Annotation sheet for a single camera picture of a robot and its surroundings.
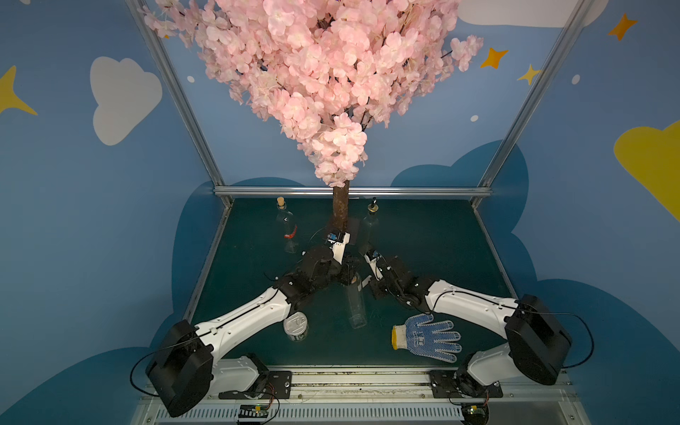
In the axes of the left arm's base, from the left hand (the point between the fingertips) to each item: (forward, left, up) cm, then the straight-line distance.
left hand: (360, 256), depth 78 cm
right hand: (+1, -7, -13) cm, 14 cm away
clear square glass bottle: (+15, -4, -6) cm, 16 cm away
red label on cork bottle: (+14, +24, -10) cm, 30 cm away
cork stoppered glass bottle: (+15, +25, -4) cm, 29 cm away
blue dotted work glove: (-17, -21, -20) cm, 33 cm away
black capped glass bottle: (-10, 0, -19) cm, 21 cm away
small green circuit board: (-37, +29, -24) cm, 53 cm away
